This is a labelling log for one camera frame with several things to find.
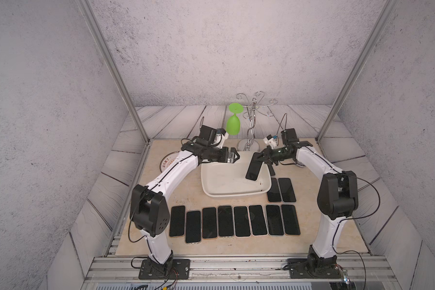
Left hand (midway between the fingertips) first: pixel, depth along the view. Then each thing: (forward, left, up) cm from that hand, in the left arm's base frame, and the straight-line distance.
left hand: (234, 156), depth 83 cm
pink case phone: (0, -10, -8) cm, 13 cm away
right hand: (+3, -11, -5) cm, 13 cm away
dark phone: (-8, -21, -22) cm, 31 cm away
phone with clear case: (-22, +12, -22) cm, 33 cm away
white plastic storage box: (+4, +2, -24) cm, 25 cm away
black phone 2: (-21, -26, -23) cm, 40 cm away
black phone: (-21, -10, -21) cm, 32 cm away
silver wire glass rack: (+29, -13, +9) cm, 33 cm away
